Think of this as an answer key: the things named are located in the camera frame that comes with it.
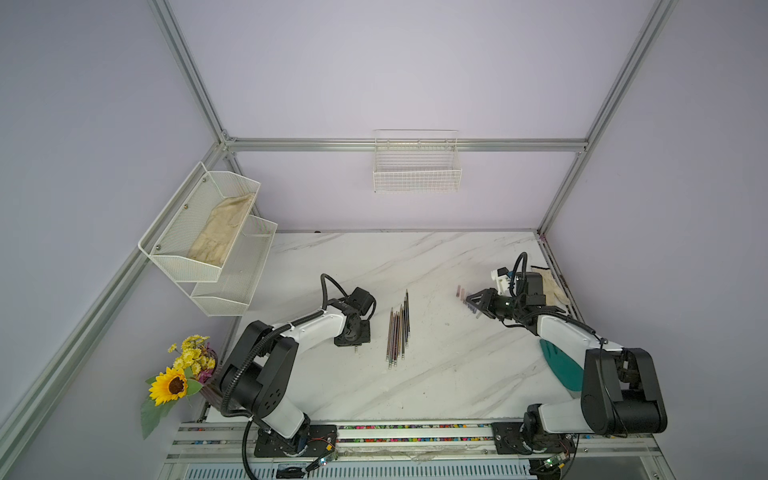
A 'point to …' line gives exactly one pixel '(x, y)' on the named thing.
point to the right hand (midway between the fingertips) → (470, 303)
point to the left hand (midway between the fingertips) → (357, 341)
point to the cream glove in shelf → (222, 228)
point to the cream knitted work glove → (549, 289)
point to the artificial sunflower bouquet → (183, 378)
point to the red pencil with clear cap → (390, 353)
